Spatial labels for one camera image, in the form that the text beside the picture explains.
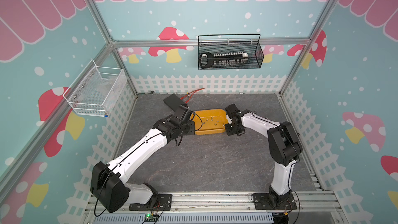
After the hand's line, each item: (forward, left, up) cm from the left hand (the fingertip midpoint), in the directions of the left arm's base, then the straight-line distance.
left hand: (191, 129), depth 80 cm
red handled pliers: (+41, +4, -16) cm, 44 cm away
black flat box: (+34, +16, -17) cm, 41 cm away
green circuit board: (-36, +18, -20) cm, 45 cm away
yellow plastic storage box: (+18, -10, -18) cm, 28 cm away
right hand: (+9, -23, -15) cm, 29 cm away
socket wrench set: (+37, -8, +17) cm, 42 cm away
